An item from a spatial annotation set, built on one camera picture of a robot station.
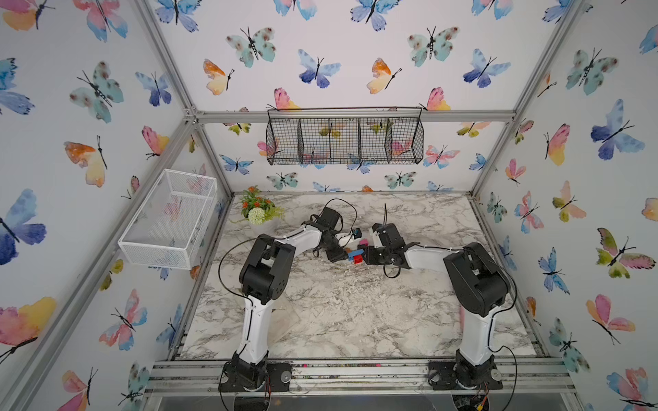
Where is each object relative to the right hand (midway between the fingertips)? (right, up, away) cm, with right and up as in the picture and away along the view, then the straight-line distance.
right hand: (366, 253), depth 98 cm
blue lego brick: (-5, 0, -1) cm, 5 cm away
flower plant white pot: (-38, +15, -6) cm, 41 cm away
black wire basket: (-8, +45, 0) cm, 46 cm away
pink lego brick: (0, +4, +4) cm, 6 cm away
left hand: (-8, +3, +3) cm, 9 cm away
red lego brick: (-3, -2, -1) cm, 4 cm away
